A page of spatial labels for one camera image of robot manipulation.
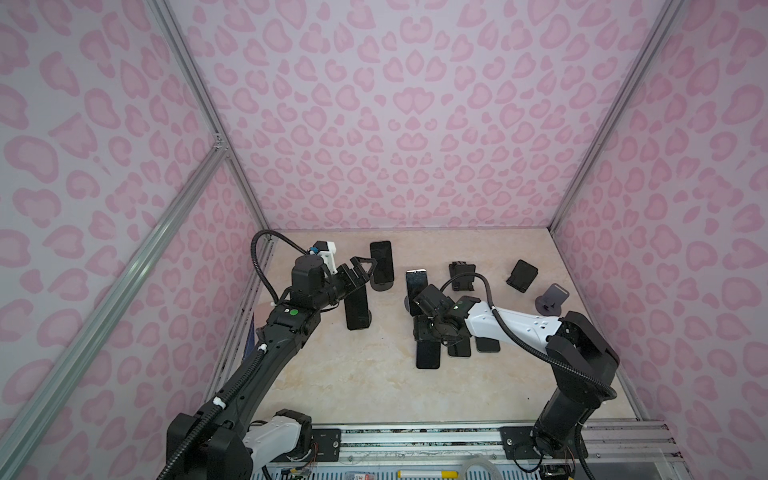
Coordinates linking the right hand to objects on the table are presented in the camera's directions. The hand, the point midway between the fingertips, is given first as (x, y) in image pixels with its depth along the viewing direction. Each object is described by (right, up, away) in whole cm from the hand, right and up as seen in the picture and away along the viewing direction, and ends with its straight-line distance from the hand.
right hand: (423, 331), depth 87 cm
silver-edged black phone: (-1, +14, +8) cm, 16 cm away
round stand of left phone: (-16, +2, +10) cm, 19 cm away
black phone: (-12, +23, +6) cm, 27 cm away
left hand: (-15, +20, -12) cm, 28 cm away
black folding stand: (+15, +13, +13) cm, 24 cm away
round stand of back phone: (-13, +11, +16) cm, 24 cm away
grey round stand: (+40, +8, +6) cm, 42 cm away
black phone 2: (-20, +6, +5) cm, 22 cm away
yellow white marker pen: (-1, -29, -18) cm, 34 cm away
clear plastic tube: (+12, -27, -16) cm, 33 cm away
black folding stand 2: (+34, +15, +13) cm, 40 cm away
